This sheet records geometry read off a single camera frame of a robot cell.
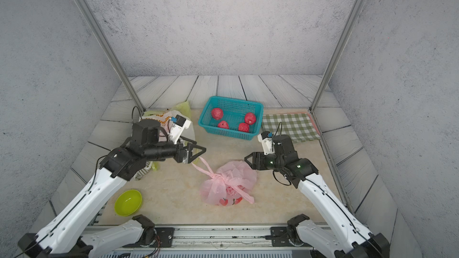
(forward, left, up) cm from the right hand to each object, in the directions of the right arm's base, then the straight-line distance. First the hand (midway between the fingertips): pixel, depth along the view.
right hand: (251, 159), depth 74 cm
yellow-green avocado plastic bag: (+44, +40, -13) cm, 61 cm away
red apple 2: (+28, +3, -13) cm, 31 cm away
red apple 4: (+39, +19, -14) cm, 46 cm away
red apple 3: (+35, -1, -14) cm, 38 cm away
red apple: (+31, +14, -14) cm, 36 cm away
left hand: (-2, +18, +12) cm, 22 cm away
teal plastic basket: (+42, +10, -21) cm, 48 cm away
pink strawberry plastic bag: (-8, +10, -8) cm, 15 cm away
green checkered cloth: (+35, -30, -21) cm, 50 cm away
